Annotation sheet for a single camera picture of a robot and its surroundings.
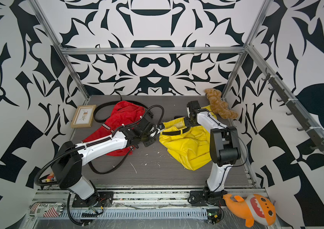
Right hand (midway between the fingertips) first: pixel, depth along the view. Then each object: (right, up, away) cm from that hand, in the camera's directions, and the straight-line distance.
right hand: (192, 119), depth 98 cm
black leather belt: (-29, +4, +8) cm, 31 cm away
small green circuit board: (+5, -46, -27) cm, 53 cm away
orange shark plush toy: (+22, -38, -33) cm, 55 cm away
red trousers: (-46, +4, -4) cm, 46 cm away
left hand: (-27, -6, -12) cm, 30 cm away
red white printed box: (-75, -41, -29) cm, 91 cm away
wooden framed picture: (-78, +2, +8) cm, 78 cm away
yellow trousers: (-3, -16, -15) cm, 22 cm away
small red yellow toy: (-85, -33, -15) cm, 92 cm away
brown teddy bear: (+20, +10, +7) cm, 23 cm away
